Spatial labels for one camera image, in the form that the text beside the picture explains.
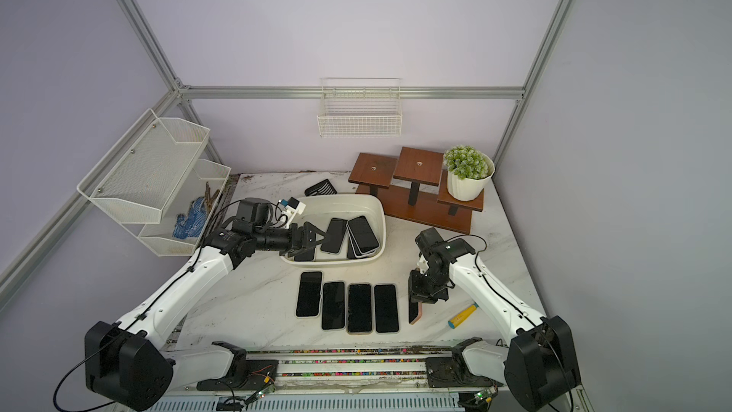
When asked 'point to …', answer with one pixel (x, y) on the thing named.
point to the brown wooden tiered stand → (414, 185)
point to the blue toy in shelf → (193, 224)
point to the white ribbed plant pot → (466, 190)
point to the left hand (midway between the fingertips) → (320, 245)
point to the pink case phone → (415, 312)
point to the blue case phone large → (363, 239)
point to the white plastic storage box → (321, 209)
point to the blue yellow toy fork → (461, 316)
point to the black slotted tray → (322, 188)
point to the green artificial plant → (466, 162)
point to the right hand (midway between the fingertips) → (416, 303)
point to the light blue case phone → (386, 309)
